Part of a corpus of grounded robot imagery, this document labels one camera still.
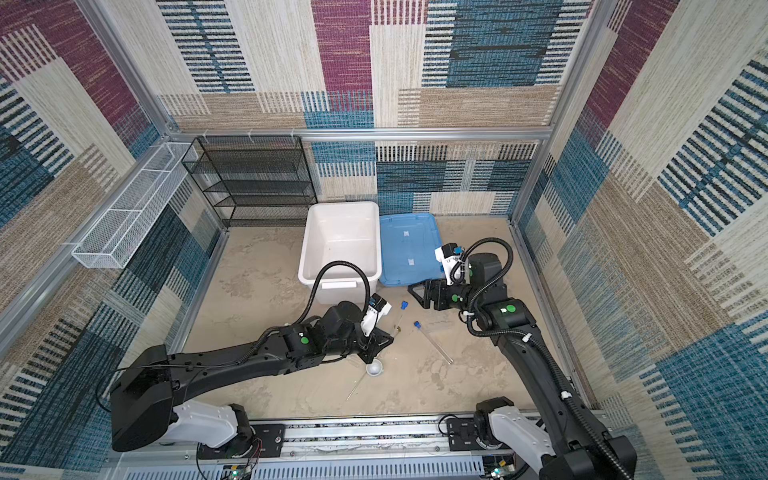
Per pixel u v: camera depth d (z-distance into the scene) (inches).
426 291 25.6
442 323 36.1
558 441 17.8
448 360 33.5
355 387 32.4
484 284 21.9
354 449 28.7
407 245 44.5
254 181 42.7
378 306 26.6
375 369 32.8
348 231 44.6
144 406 15.7
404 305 29.9
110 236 28.2
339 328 23.3
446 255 26.5
